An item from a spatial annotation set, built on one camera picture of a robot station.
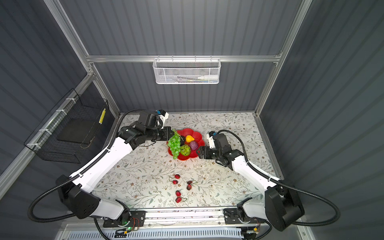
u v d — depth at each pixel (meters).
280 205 0.41
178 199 0.79
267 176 0.46
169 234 0.77
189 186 0.82
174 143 0.77
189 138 1.01
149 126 0.58
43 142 0.62
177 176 0.87
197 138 1.03
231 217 0.73
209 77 0.93
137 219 0.72
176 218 0.75
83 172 0.42
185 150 0.91
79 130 0.73
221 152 0.64
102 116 0.84
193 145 0.96
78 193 0.39
